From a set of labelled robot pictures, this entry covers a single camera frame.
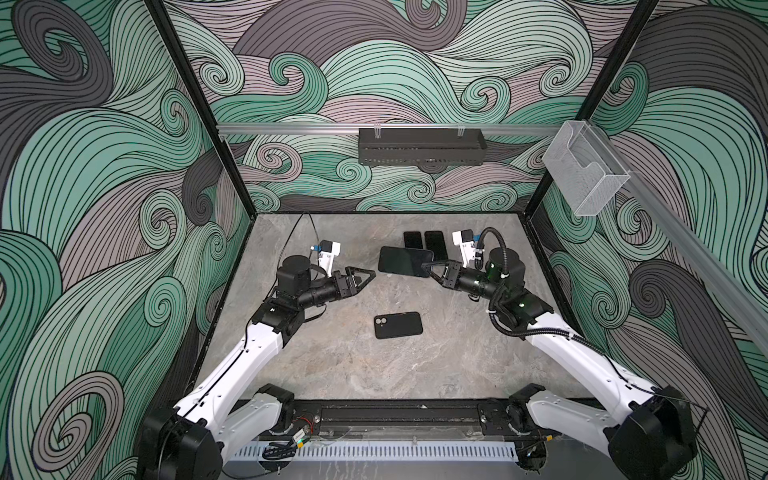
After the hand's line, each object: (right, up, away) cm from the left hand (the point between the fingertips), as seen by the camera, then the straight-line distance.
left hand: (369, 276), depth 72 cm
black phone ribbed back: (+16, +9, +39) cm, 43 cm away
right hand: (+13, +2, -1) cm, 14 cm away
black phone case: (+9, -18, +19) cm, 27 cm away
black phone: (+12, +1, +36) cm, 38 cm away
